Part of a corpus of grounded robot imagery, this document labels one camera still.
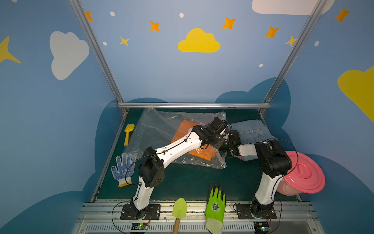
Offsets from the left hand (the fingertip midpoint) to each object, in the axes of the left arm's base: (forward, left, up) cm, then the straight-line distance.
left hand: (222, 140), depth 81 cm
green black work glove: (-32, +5, -18) cm, 36 cm away
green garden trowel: (-33, +23, -19) cm, 44 cm away
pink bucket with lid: (-19, -38, 0) cm, 42 cm away
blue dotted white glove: (-11, +58, -18) cm, 62 cm away
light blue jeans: (+14, -24, -11) cm, 30 cm away
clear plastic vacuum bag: (+18, +45, -14) cm, 50 cm away
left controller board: (-39, +42, -19) cm, 61 cm away
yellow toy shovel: (+20, +64, -18) cm, 70 cm away
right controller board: (-38, -19, -19) cm, 47 cm away
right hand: (+9, +3, -17) cm, 19 cm away
